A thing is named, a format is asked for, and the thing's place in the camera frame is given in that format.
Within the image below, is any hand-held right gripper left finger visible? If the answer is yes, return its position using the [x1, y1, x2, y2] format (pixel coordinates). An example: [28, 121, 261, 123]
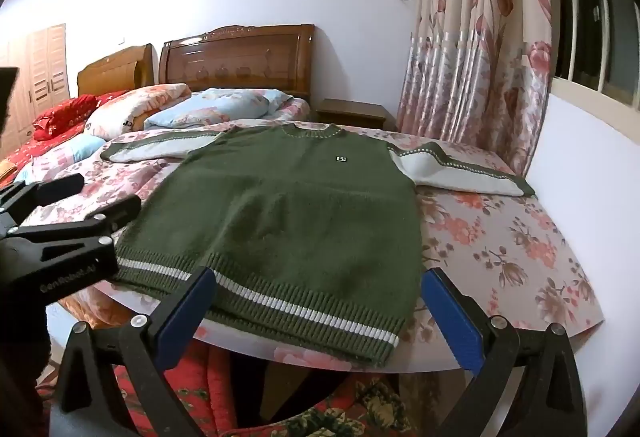
[50, 265, 218, 437]

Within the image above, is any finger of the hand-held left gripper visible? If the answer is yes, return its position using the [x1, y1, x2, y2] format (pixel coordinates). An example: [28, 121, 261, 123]
[10, 194, 143, 264]
[0, 173, 85, 229]

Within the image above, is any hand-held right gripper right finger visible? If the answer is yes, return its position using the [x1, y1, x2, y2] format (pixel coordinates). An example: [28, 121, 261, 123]
[421, 267, 588, 437]

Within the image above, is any green knit sweater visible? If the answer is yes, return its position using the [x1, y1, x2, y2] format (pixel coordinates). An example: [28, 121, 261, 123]
[100, 123, 537, 368]

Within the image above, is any light blue pillow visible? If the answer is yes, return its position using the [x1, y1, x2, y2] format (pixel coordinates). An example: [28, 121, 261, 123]
[144, 88, 293, 128]
[15, 134, 108, 182]

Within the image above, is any red blanket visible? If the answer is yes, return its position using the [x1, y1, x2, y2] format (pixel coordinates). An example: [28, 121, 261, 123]
[0, 89, 131, 178]

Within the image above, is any red floral quilt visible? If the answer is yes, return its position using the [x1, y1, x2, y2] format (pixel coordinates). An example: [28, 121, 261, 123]
[40, 342, 416, 437]

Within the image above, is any pink floral blanket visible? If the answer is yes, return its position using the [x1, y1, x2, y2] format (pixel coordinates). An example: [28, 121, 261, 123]
[20, 117, 606, 373]

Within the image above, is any white floral pillow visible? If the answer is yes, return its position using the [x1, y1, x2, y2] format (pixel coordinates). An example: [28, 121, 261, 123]
[85, 83, 193, 138]

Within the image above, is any small wooden headboard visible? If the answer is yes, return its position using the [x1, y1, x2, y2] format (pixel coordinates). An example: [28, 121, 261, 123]
[76, 43, 158, 98]

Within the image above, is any large carved wooden headboard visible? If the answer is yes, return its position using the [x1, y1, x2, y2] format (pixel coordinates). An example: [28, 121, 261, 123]
[159, 24, 316, 118]

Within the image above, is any wooden nightstand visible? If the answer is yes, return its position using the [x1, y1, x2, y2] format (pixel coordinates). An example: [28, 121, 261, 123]
[315, 98, 390, 132]

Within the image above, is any pink floral curtain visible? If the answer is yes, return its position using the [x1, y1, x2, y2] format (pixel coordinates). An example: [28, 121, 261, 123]
[397, 0, 553, 178]

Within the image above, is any barred window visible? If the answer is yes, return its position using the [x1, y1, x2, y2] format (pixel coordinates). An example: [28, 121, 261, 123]
[547, 0, 640, 112]

